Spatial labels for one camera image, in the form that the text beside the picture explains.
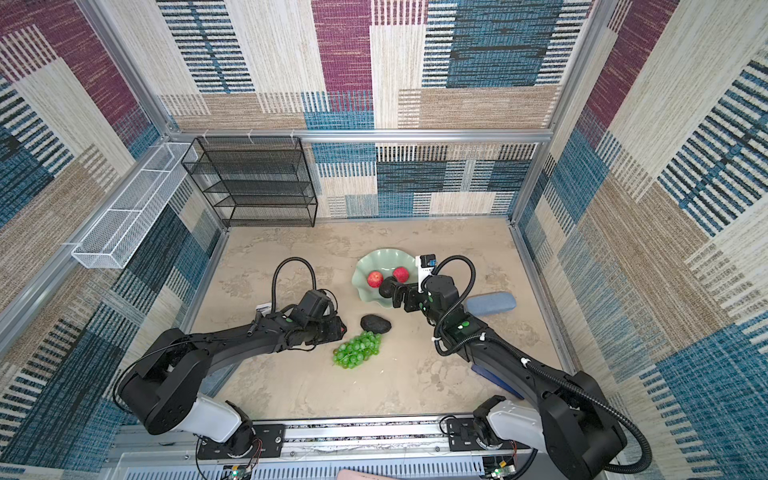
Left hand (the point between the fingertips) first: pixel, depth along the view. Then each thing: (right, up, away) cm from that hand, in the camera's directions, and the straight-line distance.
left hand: (343, 326), depth 89 cm
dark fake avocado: (+10, +1, -1) cm, 10 cm away
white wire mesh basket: (-52, +24, -20) cm, 60 cm away
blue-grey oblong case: (+45, +6, +5) cm, 46 cm away
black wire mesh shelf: (-35, +48, +21) cm, 63 cm away
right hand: (+18, +13, -6) cm, 23 cm away
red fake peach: (+18, +15, +10) cm, 25 cm away
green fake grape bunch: (+4, -6, -6) cm, 9 cm away
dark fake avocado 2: (+13, +11, +7) cm, 19 cm away
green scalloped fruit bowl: (+12, +19, +15) cm, 27 cm away
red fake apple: (+9, +13, +9) cm, 18 cm away
